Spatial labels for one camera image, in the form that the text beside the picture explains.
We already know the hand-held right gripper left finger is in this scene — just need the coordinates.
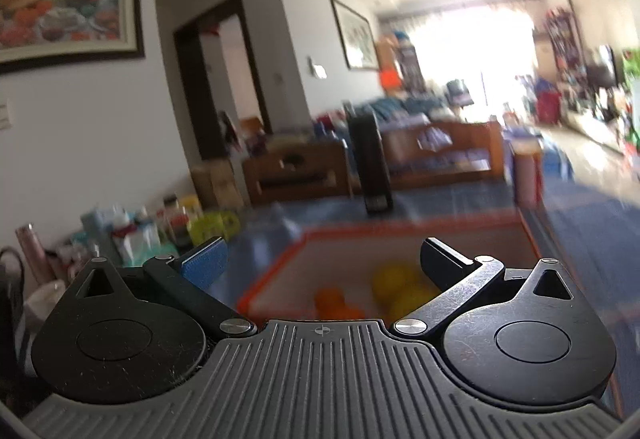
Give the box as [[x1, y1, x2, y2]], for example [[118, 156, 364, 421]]
[[74, 236, 258, 340]]

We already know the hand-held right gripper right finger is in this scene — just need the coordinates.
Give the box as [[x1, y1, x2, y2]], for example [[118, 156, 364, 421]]
[[390, 237, 575, 339]]

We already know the yellow lemon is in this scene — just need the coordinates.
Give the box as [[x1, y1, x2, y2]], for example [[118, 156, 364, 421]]
[[371, 261, 422, 306], [389, 281, 441, 323]]

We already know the orange storage box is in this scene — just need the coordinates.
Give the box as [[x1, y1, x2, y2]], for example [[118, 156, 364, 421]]
[[236, 215, 543, 324]]

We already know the yellow green bag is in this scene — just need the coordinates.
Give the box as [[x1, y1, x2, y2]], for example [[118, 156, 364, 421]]
[[189, 210, 242, 246]]

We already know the teal tissue pack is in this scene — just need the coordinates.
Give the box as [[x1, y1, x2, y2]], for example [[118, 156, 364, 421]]
[[111, 225, 180, 267]]

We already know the brown cardboard box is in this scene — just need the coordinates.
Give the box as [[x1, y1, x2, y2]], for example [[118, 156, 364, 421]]
[[189, 158, 247, 214]]

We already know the wooden chair with cutout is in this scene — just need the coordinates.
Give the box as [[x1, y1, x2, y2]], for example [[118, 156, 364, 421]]
[[379, 119, 507, 192], [242, 140, 355, 206]]

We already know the red cylindrical can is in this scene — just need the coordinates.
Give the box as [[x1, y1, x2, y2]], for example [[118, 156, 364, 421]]
[[513, 139, 545, 210]]

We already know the black tower appliance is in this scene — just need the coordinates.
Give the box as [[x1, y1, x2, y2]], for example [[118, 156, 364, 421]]
[[347, 112, 394, 216]]

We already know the blue patterned tablecloth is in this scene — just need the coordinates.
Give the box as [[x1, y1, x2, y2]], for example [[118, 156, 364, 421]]
[[205, 171, 640, 422]]

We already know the blue covered sofa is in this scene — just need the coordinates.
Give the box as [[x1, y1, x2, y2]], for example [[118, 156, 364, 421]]
[[350, 96, 451, 126]]

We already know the black office chair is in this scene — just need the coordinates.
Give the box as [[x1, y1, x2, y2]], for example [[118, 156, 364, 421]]
[[445, 79, 476, 107]]

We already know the pink bottle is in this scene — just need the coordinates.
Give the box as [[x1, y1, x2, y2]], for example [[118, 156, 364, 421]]
[[15, 222, 55, 286]]

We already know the red plastic basket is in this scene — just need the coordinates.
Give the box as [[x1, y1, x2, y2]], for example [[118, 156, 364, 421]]
[[536, 90, 564, 123]]

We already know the black bag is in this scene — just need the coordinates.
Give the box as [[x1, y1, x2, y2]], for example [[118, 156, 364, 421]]
[[0, 245, 32, 402]]

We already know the black television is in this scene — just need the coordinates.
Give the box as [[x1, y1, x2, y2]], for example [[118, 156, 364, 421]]
[[586, 44, 619, 90]]

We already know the large framed fruit picture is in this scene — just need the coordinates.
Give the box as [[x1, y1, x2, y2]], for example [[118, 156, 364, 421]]
[[0, 0, 146, 75]]

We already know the dark door frame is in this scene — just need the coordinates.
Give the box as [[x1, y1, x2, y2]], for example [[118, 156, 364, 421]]
[[172, 0, 274, 162]]

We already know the small framed wall picture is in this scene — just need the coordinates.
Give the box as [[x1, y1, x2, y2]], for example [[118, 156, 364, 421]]
[[329, 0, 379, 71]]

